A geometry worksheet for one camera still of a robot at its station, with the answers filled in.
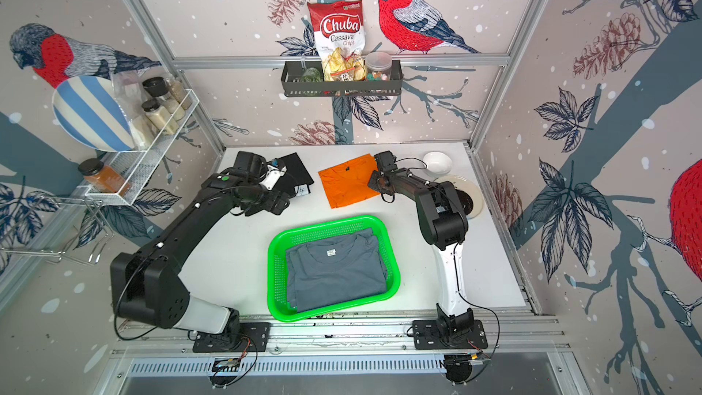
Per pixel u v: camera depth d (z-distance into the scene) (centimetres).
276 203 76
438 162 110
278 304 74
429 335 74
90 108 66
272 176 77
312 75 92
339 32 80
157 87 78
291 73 91
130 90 71
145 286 41
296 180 106
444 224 58
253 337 73
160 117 76
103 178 62
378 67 82
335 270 85
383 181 80
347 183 107
